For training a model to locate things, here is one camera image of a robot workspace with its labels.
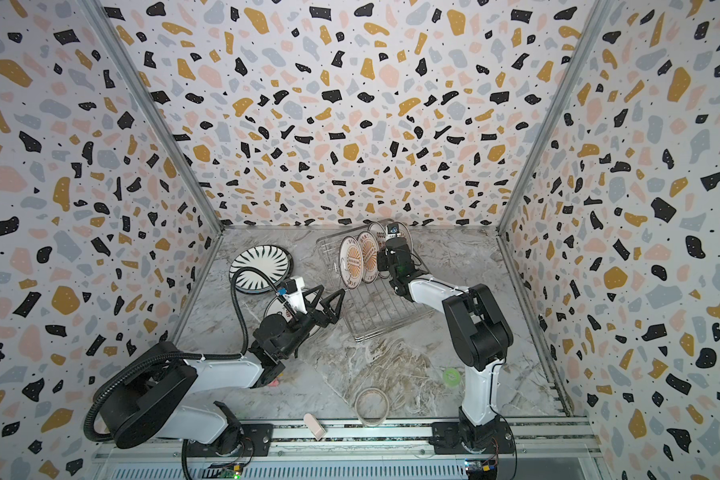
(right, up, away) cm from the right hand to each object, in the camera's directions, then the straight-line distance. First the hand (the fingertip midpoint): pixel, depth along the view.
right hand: (384, 240), depth 96 cm
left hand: (-13, -13, -19) cm, 26 cm away
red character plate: (-35, -22, +2) cm, 41 cm away
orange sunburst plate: (-4, -5, +4) cm, 8 cm away
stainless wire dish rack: (-4, -23, +2) cm, 23 cm away
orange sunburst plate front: (-11, -7, +6) cm, 15 cm away
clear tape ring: (-4, -45, -16) cm, 48 cm away
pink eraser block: (-18, -48, -21) cm, 55 cm away
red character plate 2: (-2, +3, +6) cm, 7 cm away
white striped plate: (-41, -7, +13) cm, 43 cm away
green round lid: (+19, -40, -11) cm, 45 cm away
